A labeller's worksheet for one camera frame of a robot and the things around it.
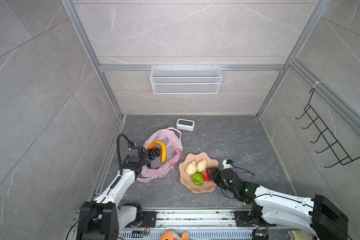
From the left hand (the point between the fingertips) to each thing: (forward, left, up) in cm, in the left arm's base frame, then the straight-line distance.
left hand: (142, 153), depth 88 cm
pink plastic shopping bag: (+11, -17, 0) cm, 20 cm away
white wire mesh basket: (+44, -28, +21) cm, 56 cm away
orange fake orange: (+9, -4, -5) cm, 11 cm away
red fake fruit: (-15, -36, 0) cm, 39 cm away
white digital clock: (+25, -27, -4) cm, 37 cm away
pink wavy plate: (-15, -26, -6) cm, 30 cm away
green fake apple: (-16, -32, -2) cm, 36 cm away
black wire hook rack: (-13, -90, +24) cm, 94 cm away
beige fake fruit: (-10, -29, -2) cm, 30 cm away
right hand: (-12, -38, -1) cm, 40 cm away
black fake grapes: (+2, -5, -4) cm, 7 cm away
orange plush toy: (-41, -18, -1) cm, 44 cm away
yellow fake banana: (+5, -12, -7) cm, 15 cm away
